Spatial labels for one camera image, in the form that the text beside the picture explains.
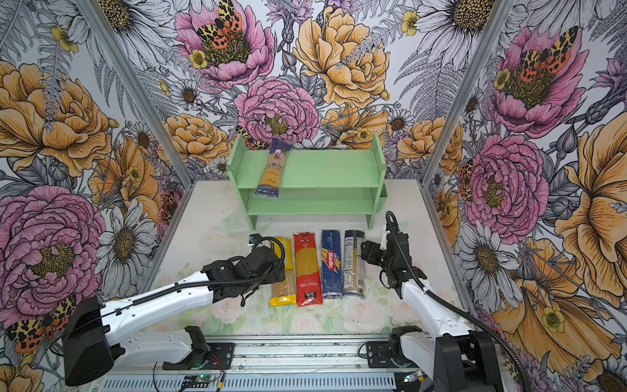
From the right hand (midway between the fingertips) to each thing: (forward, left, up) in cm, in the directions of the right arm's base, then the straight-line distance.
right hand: (369, 251), depth 88 cm
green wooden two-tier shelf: (+21, +18, +15) cm, 31 cm away
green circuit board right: (-36, -9, -9) cm, 38 cm away
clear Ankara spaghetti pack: (-2, +5, -5) cm, 8 cm away
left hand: (-8, +34, +3) cm, 35 cm away
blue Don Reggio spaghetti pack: (+17, +32, +23) cm, 43 cm away
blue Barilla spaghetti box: (-1, +13, -6) cm, 14 cm away
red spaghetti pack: (-9, +22, -6) cm, 24 cm away
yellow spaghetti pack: (-12, +30, -5) cm, 32 cm away
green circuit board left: (-34, +52, -8) cm, 63 cm away
